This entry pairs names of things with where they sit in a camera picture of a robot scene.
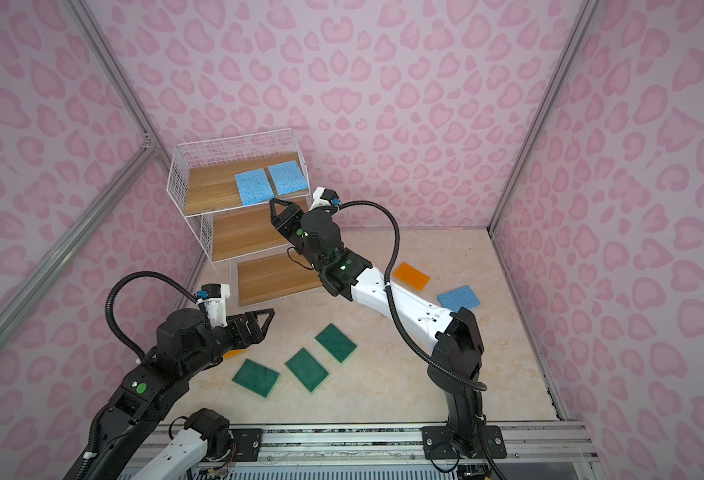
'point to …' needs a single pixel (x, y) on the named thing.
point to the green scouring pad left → (257, 378)
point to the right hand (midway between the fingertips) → (269, 201)
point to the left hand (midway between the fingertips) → (261, 310)
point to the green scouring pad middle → (307, 369)
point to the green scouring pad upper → (336, 342)
